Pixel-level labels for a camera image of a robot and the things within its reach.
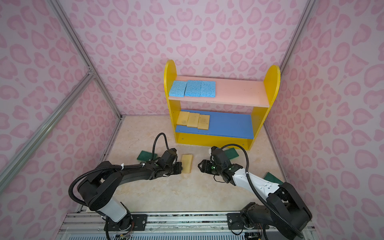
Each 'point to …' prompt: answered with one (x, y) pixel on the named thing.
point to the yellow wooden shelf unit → (219, 111)
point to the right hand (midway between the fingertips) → (201, 166)
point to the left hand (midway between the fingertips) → (184, 166)
